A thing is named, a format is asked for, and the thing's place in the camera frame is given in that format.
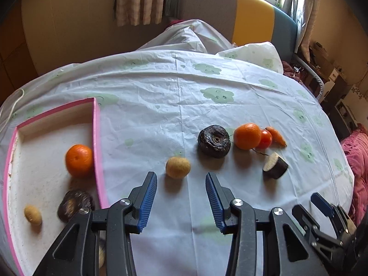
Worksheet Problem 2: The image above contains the dark wrinkled fruit front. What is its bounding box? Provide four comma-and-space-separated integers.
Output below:
57, 190, 95, 223

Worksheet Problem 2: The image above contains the dark wrinkled fruit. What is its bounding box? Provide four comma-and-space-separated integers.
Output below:
57, 190, 95, 223
197, 125, 231, 158

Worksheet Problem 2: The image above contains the small brown potato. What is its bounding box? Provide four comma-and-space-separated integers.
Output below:
166, 156, 191, 179
24, 204, 42, 226

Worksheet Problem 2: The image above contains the eggplant piece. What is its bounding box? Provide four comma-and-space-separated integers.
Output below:
263, 152, 289, 179
98, 238, 105, 268

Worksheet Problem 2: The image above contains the large orange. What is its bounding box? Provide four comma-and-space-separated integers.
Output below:
65, 145, 94, 178

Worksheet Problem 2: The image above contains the small orange carrot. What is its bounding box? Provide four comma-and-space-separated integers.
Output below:
265, 126, 287, 148

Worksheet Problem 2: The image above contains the red tomato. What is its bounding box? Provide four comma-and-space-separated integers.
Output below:
257, 129, 273, 150

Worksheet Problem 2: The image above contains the pink blanket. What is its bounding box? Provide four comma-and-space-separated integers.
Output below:
281, 60, 368, 227

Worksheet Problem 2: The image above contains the pink rimmed white tray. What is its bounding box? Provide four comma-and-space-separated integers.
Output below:
3, 97, 109, 275

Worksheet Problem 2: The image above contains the cluttered side shelf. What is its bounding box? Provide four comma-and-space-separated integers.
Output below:
309, 42, 367, 140

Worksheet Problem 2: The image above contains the white cloud print tablecloth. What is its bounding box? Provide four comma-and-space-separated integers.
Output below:
0, 19, 355, 276

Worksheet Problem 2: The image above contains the white cloud print pillow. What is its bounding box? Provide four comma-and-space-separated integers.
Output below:
217, 42, 284, 74

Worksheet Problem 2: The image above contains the grey yellow blue headboard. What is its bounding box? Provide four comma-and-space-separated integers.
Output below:
176, 0, 297, 61

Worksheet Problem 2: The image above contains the right patterned curtain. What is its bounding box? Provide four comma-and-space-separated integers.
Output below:
290, 0, 321, 62

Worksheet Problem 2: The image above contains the patterned curtain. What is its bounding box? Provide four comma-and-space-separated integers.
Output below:
290, 0, 321, 62
114, 0, 164, 27

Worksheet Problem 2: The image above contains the left patterned curtain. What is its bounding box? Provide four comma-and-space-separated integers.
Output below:
114, 0, 164, 27

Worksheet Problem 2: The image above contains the white kettle power cord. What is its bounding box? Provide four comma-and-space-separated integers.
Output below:
0, 88, 26, 134

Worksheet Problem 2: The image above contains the metal bed rail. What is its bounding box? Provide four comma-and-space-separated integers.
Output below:
292, 53, 324, 102

